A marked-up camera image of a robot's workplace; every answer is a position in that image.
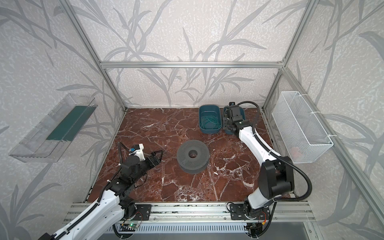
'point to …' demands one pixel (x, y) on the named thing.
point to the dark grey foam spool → (193, 165)
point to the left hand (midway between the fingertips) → (161, 149)
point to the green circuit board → (127, 227)
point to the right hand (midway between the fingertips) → (229, 116)
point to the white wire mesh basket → (303, 138)
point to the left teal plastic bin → (208, 109)
